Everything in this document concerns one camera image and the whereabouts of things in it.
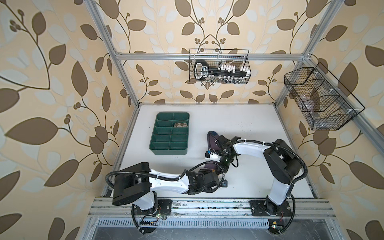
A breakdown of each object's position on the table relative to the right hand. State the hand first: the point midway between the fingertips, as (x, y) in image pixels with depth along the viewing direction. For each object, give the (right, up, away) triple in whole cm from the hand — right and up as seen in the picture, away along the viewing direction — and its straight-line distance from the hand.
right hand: (218, 173), depth 86 cm
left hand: (-4, 0, -4) cm, 6 cm away
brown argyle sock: (-23, +28, +16) cm, 39 cm away
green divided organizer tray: (-33, +18, +15) cm, 40 cm away
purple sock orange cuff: (-4, +22, -7) cm, 23 cm away
